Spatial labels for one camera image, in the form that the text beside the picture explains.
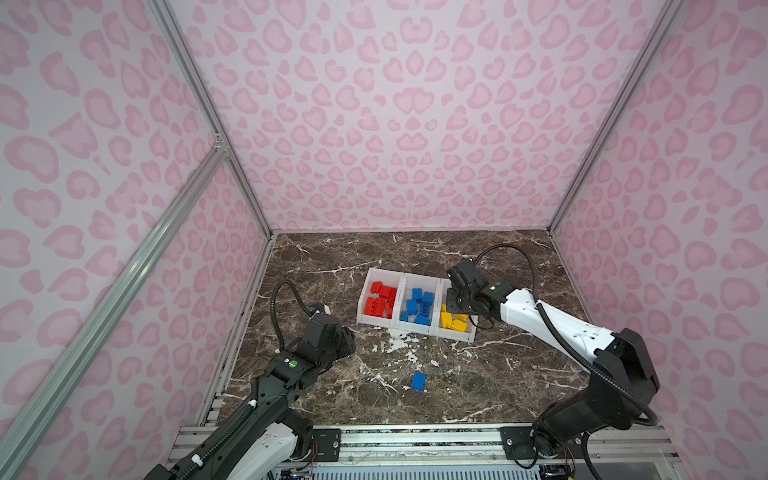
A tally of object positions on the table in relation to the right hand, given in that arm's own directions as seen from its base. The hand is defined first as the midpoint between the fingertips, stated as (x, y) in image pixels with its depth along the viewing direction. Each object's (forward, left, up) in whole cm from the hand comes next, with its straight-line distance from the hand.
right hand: (454, 299), depth 85 cm
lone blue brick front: (+7, +6, -10) cm, 14 cm away
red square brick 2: (+2, +19, -9) cm, 21 cm away
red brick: (+3, +23, -10) cm, 25 cm away
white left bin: (+13, +20, -8) cm, 25 cm away
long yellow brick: (-4, -2, -9) cm, 10 cm away
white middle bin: (+5, +10, -11) cm, 15 cm away
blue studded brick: (+3, +7, -10) cm, 13 cm away
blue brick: (+9, +10, -11) cm, 17 cm away
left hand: (-10, +29, -1) cm, 30 cm away
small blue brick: (0, +14, -11) cm, 18 cm away
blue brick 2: (0, +9, -12) cm, 15 cm away
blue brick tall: (+3, +12, -10) cm, 16 cm away
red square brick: (+11, +24, -10) cm, 28 cm away
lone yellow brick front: (-2, +1, -9) cm, 9 cm away
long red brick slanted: (+9, +19, -11) cm, 24 cm away
